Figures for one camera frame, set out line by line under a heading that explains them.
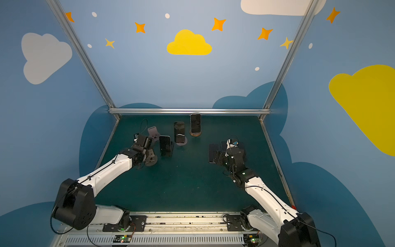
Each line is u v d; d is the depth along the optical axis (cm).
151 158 87
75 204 42
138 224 76
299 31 78
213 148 103
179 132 101
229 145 73
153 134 104
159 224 76
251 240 71
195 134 112
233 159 61
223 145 104
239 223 74
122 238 71
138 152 65
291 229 39
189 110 136
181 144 104
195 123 115
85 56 86
